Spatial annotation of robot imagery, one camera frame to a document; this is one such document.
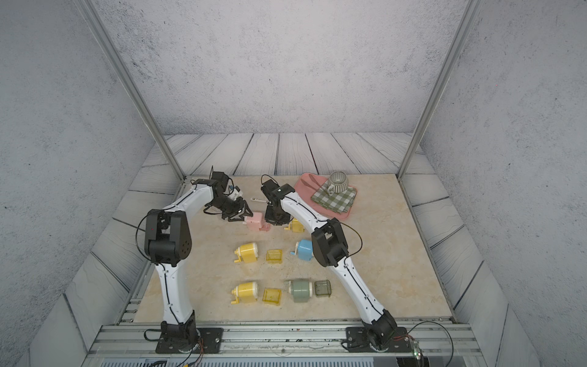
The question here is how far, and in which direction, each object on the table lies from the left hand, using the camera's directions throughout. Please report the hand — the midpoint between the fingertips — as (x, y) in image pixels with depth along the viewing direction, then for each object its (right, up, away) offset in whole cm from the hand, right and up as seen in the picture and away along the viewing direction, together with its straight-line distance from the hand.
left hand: (252, 215), depth 97 cm
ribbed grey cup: (+39, +15, +17) cm, 45 cm away
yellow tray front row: (+10, -28, -14) cm, 33 cm away
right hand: (+8, -3, +3) cm, 9 cm away
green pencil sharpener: (+20, -22, -20) cm, 36 cm away
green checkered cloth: (+38, +5, +13) cm, 40 cm away
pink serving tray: (+24, +14, +18) cm, 32 cm away
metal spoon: (-2, +6, +14) cm, 16 cm away
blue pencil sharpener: (+22, -12, -10) cm, 27 cm away
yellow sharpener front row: (+3, -23, -21) cm, 32 cm away
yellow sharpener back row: (+18, -5, -1) cm, 19 cm away
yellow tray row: (+10, -16, -4) cm, 19 cm away
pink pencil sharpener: (+2, -3, -1) cm, 4 cm away
